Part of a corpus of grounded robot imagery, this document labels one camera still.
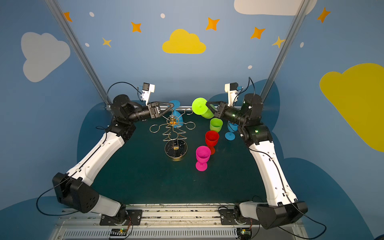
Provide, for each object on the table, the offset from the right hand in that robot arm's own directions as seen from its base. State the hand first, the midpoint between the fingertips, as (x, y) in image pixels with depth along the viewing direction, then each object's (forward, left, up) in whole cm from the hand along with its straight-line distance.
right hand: (207, 102), depth 62 cm
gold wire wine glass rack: (+4, +18, -44) cm, 48 cm away
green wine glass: (+17, -8, -33) cm, 38 cm away
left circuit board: (-44, +41, -48) cm, 77 cm away
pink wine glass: (-3, 0, -39) cm, 39 cm away
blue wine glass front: (+15, -18, -34) cm, 41 cm away
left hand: (0, +16, -1) cm, 16 cm away
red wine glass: (+2, -4, -30) cm, 31 cm away
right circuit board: (-41, -21, -50) cm, 68 cm away
